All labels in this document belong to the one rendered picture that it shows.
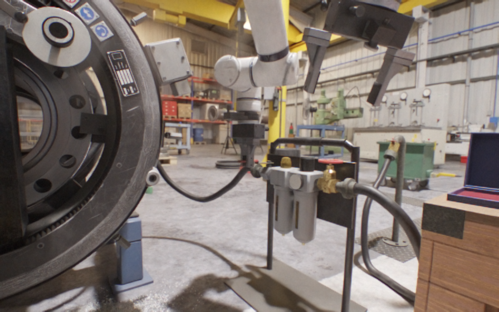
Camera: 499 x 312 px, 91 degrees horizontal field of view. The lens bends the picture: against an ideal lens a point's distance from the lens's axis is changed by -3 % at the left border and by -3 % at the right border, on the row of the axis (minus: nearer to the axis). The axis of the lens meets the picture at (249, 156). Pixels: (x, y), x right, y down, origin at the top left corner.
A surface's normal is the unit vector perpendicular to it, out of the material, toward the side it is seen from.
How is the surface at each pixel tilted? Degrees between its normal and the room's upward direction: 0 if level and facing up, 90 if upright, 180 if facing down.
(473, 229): 90
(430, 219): 90
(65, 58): 90
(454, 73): 90
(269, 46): 134
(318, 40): 114
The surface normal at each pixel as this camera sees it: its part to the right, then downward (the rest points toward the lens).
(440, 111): -0.93, 0.00
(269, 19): 0.16, 0.68
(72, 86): 0.61, 0.07
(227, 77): -0.44, 0.15
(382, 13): 0.10, 0.47
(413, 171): -0.75, 0.03
